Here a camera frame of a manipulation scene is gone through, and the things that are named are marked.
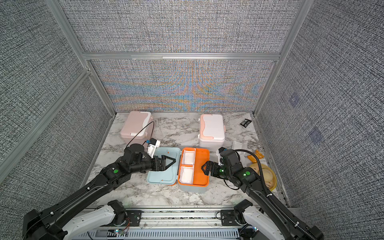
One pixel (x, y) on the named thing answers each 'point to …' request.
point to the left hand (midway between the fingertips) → (173, 160)
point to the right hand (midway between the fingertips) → (208, 166)
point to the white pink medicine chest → (212, 131)
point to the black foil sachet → (245, 122)
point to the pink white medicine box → (137, 128)
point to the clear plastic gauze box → (236, 145)
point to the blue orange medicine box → (186, 172)
